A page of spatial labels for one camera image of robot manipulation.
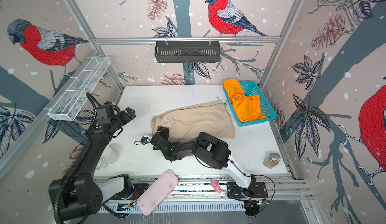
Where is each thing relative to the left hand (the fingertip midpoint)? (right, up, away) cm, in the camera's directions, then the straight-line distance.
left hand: (127, 113), depth 83 cm
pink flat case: (+20, -37, -12) cm, 44 cm away
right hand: (+15, -13, +10) cm, 23 cm away
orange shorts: (+73, +3, +15) cm, 74 cm away
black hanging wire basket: (+32, +43, +22) cm, 58 cm away
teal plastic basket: (+81, +17, +29) cm, 87 cm away
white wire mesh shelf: (-24, +9, -9) cm, 27 cm away
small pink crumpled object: (+49, -34, -10) cm, 60 cm away
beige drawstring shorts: (+33, -7, +13) cm, 36 cm away
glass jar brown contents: (+77, -23, -8) cm, 81 cm away
